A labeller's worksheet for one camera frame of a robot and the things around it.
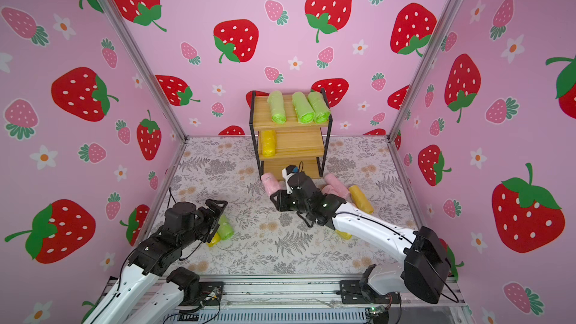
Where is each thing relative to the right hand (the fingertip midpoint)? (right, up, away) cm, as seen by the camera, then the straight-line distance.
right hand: (277, 192), depth 77 cm
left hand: (-17, -6, -2) cm, 18 cm away
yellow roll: (-5, +16, +12) cm, 21 cm away
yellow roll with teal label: (+25, -18, +7) cm, 31 cm away
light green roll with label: (-21, -16, +7) cm, 27 cm away
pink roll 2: (+25, -1, +21) cm, 33 cm away
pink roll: (-2, +3, -1) cm, 4 cm away
